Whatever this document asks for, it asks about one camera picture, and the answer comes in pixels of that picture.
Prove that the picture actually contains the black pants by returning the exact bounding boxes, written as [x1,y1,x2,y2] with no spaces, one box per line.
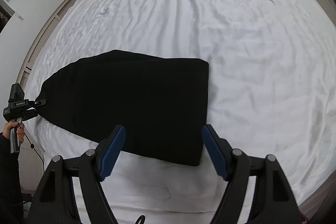
[37,50,209,166]

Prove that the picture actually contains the black sleeved left forearm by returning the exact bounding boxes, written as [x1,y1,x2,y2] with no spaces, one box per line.
[0,134,24,223]

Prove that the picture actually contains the operator left hand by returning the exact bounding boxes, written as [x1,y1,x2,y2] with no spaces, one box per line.
[1,120,26,143]

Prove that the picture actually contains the white quilted bed cover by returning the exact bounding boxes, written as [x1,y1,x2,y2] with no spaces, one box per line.
[19,0,336,224]

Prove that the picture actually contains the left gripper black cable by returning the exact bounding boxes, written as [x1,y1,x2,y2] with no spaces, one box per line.
[23,131,46,169]

